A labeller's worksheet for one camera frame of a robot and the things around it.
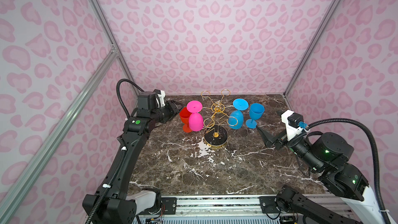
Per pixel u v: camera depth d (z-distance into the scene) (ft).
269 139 1.56
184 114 2.84
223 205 2.46
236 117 2.70
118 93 1.71
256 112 2.96
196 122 2.65
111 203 1.20
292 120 1.35
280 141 1.51
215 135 3.12
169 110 2.06
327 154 1.21
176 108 2.10
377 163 1.26
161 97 2.18
